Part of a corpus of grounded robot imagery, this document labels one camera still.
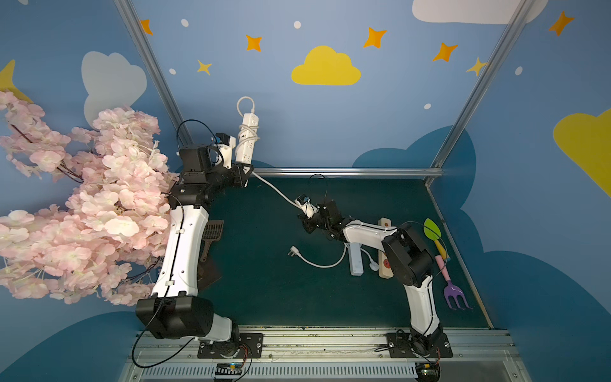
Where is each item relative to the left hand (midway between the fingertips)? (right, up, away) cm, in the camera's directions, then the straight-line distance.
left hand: (246, 162), depth 72 cm
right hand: (+17, -16, +25) cm, 34 cm away
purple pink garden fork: (+72, -44, +14) cm, 86 cm away
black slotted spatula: (-22, -25, +29) cm, 45 cm away
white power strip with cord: (+38, -34, +18) cm, 54 cm away
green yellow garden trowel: (+71, -24, +24) cm, 79 cm away
